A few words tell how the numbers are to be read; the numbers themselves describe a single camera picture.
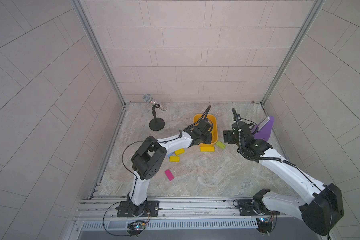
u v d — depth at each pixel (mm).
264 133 902
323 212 459
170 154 888
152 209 710
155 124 1022
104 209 719
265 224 680
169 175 825
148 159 487
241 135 570
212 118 1015
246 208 708
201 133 699
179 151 899
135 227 654
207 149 913
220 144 919
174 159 870
